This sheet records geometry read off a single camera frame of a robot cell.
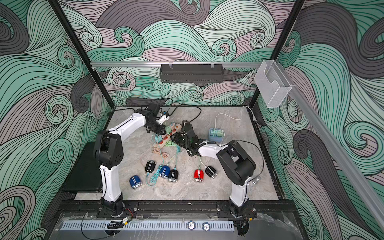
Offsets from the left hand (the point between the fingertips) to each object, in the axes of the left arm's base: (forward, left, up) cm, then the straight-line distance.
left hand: (162, 129), depth 95 cm
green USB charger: (+1, -4, -1) cm, 4 cm away
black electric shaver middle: (-27, -9, -6) cm, 29 cm away
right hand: (-7, -5, +1) cm, 9 cm away
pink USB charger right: (+3, -6, -1) cm, 7 cm away
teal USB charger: (-7, +2, 0) cm, 7 cm away
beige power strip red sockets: (+5, -8, -5) cm, 11 cm away
